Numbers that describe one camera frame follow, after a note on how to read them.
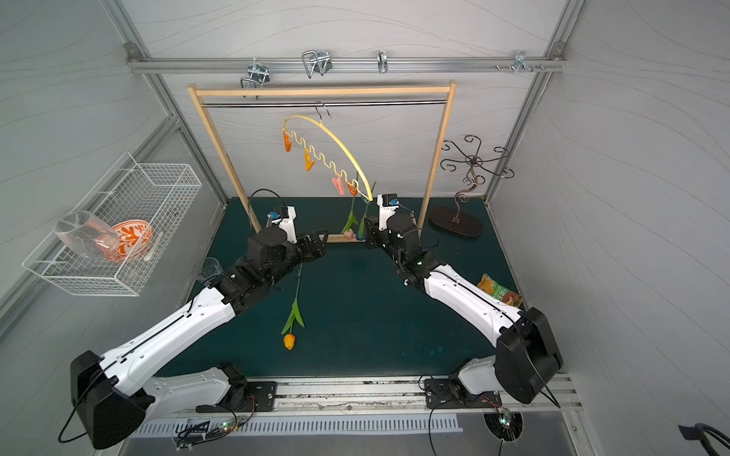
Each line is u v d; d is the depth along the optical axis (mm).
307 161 872
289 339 810
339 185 802
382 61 784
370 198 727
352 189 806
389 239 626
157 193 795
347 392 750
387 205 662
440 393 734
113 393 376
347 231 968
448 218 1122
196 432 659
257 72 783
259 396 735
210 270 937
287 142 887
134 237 665
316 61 758
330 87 614
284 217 641
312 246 647
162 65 773
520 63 767
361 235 953
